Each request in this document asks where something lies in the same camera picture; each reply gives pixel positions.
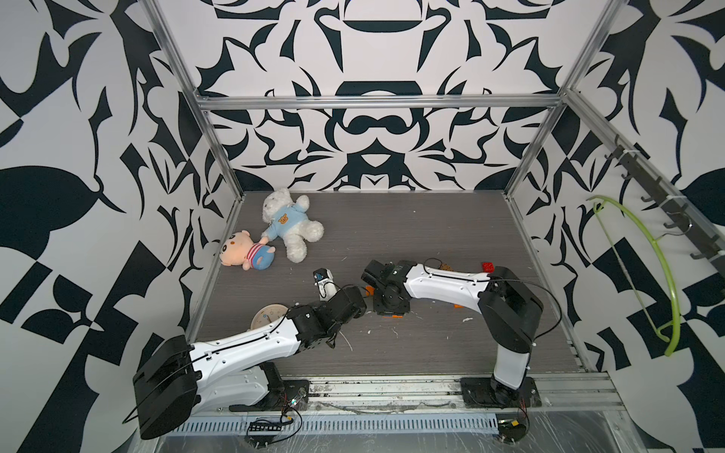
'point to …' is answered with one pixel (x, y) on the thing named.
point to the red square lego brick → (488, 267)
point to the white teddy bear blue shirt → (288, 221)
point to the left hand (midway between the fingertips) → (351, 292)
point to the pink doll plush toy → (240, 249)
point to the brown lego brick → (445, 266)
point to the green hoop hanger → (676, 336)
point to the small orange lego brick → (370, 292)
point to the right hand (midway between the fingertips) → (381, 307)
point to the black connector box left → (262, 439)
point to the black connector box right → (510, 427)
